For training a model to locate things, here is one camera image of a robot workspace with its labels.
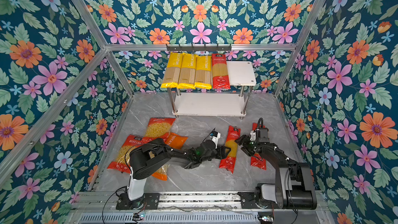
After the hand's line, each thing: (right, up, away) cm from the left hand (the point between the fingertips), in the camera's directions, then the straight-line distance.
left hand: (231, 147), depth 84 cm
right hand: (+4, +2, +5) cm, 7 cm away
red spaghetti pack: (-7, +37, -7) cm, 39 cm away
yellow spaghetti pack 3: (-15, +41, -4) cm, 44 cm away
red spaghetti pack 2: (+2, +3, +9) cm, 10 cm away
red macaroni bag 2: (-60, -8, -1) cm, 60 cm away
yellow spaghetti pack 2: (-24, +41, -4) cm, 48 cm away
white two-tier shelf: (+5, +40, -1) cm, 41 cm away
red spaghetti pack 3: (+13, -8, 0) cm, 15 cm away
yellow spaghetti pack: (-32, +41, -4) cm, 52 cm away
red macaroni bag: (-44, +10, +11) cm, 47 cm away
